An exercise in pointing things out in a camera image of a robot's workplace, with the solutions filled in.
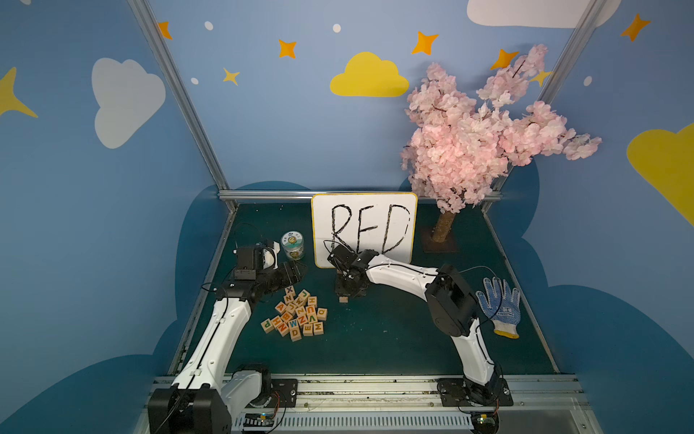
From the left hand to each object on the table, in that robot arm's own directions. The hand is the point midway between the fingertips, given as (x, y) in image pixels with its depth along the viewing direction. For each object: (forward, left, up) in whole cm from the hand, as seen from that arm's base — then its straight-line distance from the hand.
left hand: (298, 268), depth 82 cm
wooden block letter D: (-15, +1, -14) cm, 21 cm away
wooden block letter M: (-13, -6, -14) cm, 20 cm away
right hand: (0, -14, -14) cm, 19 cm away
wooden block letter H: (-11, +7, -14) cm, 19 cm away
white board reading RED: (+16, -26, +4) cm, 31 cm away
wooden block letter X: (-1, +5, -15) cm, 15 cm away
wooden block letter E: (-14, -3, -14) cm, 20 cm away
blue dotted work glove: (-4, -69, -16) cm, 70 cm away
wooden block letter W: (-13, +2, -13) cm, 19 cm away
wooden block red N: (-14, +5, -14) cm, 20 cm away
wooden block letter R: (-3, -14, -14) cm, 20 cm away
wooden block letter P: (-13, +10, -14) cm, 21 cm away
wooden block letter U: (-8, -3, -14) cm, 16 cm away
